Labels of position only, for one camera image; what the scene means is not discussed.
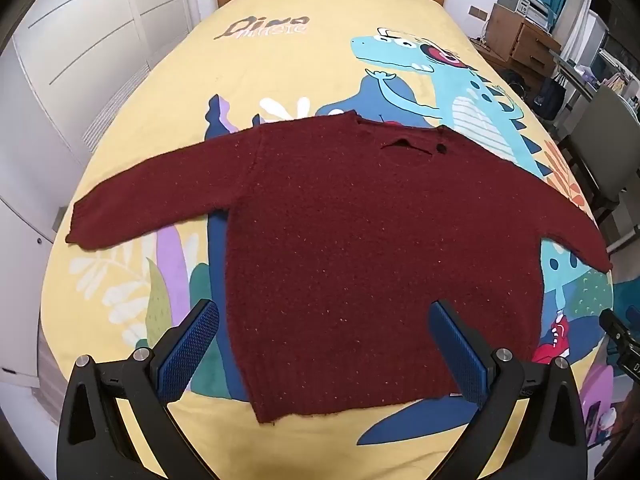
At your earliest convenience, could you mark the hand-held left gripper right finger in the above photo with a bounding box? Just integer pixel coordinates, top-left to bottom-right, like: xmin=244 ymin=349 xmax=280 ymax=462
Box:
xmin=428 ymin=300 xmax=588 ymax=480

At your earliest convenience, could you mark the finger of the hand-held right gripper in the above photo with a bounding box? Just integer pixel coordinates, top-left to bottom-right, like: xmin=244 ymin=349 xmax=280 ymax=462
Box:
xmin=599 ymin=308 xmax=640 ymax=356

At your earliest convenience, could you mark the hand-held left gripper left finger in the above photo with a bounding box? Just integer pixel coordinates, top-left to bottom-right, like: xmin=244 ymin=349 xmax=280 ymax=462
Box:
xmin=56 ymin=298 xmax=221 ymax=480

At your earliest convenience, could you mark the dark red knit sweater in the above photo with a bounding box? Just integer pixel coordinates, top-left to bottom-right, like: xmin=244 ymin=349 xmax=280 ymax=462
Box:
xmin=66 ymin=112 xmax=613 ymax=426

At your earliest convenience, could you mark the teal bin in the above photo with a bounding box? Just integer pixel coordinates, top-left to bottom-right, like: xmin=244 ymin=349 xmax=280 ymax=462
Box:
xmin=612 ymin=280 xmax=640 ymax=313

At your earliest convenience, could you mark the grey green chair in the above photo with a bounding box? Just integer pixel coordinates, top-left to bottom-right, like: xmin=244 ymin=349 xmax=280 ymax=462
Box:
xmin=557 ymin=85 xmax=640 ymax=226

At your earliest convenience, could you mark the dark blue tote bag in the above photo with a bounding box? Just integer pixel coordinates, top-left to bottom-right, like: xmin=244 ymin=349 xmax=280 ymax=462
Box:
xmin=532 ymin=77 xmax=568 ymax=121

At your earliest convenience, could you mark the light glass top desk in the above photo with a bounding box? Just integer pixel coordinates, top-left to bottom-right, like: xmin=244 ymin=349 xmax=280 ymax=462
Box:
xmin=555 ymin=52 xmax=640 ymax=126

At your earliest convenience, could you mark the black backpack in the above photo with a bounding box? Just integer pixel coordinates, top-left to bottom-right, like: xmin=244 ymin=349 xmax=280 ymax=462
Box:
xmin=502 ymin=67 xmax=532 ymax=106

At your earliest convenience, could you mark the wooden drawer cabinet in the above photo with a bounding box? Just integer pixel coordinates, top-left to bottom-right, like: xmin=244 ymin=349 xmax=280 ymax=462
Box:
xmin=485 ymin=2 xmax=563 ymax=78

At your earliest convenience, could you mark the yellow dinosaur print bedspread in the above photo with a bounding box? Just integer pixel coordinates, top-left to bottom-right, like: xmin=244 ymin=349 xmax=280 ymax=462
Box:
xmin=37 ymin=0 xmax=621 ymax=480

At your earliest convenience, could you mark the grey white printer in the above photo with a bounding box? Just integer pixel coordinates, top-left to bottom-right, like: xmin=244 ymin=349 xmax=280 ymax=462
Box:
xmin=497 ymin=0 xmax=556 ymax=23

